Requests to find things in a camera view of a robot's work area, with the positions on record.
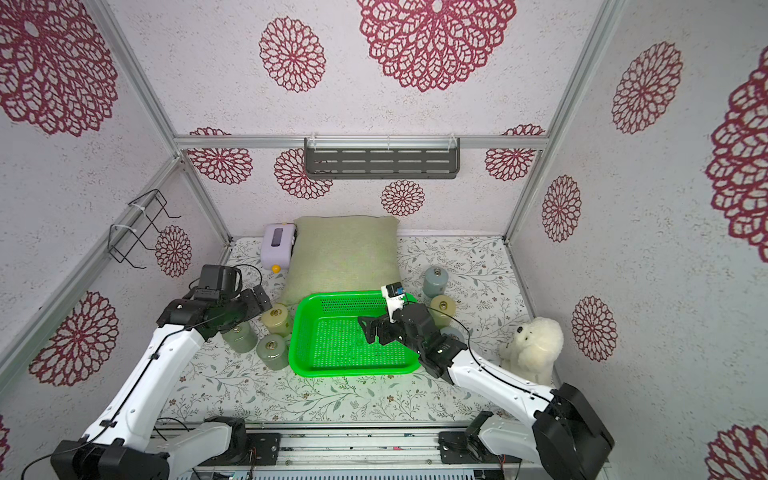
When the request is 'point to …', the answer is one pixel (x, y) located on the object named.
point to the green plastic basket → (326, 339)
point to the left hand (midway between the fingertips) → (255, 307)
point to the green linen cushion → (342, 253)
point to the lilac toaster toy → (277, 245)
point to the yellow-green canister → (277, 320)
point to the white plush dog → (533, 350)
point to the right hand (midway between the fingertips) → (369, 312)
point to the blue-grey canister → (435, 280)
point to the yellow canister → (445, 304)
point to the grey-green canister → (273, 351)
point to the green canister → (241, 338)
